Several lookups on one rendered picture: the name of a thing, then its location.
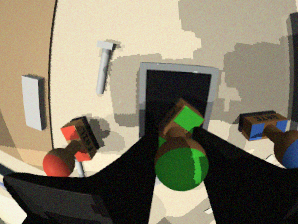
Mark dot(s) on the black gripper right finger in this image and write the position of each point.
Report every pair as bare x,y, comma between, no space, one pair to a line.
244,189

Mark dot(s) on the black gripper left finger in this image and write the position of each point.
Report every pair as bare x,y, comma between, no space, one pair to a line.
119,194

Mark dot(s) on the red rubber stamp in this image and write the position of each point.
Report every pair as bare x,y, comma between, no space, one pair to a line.
82,144

